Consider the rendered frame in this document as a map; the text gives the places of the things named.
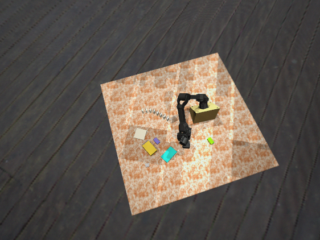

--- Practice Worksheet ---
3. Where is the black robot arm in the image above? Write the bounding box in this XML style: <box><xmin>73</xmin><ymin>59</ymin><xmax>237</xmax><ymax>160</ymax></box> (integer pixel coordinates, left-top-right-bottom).
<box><xmin>177</xmin><ymin>93</ymin><xmax>209</xmax><ymax>146</ymax></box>

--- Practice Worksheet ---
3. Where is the small green block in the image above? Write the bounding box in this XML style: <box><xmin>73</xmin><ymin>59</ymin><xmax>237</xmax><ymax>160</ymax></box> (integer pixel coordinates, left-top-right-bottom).
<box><xmin>207</xmin><ymin>137</ymin><xmax>214</xmax><ymax>145</ymax></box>

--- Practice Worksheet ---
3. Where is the cream flat square tile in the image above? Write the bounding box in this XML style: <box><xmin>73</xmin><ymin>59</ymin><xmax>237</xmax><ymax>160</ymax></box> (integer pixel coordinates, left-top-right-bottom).
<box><xmin>134</xmin><ymin>128</ymin><xmax>147</xmax><ymax>140</ymax></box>

